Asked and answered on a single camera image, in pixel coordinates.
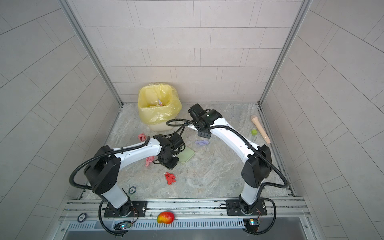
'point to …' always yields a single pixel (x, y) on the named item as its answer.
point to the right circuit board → (251, 224)
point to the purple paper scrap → (202, 142)
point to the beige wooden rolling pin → (255, 118)
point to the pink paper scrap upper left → (142, 137)
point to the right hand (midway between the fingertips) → (206, 127)
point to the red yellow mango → (166, 217)
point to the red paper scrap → (170, 178)
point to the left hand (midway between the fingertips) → (177, 165)
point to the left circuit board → (122, 225)
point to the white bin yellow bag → (157, 103)
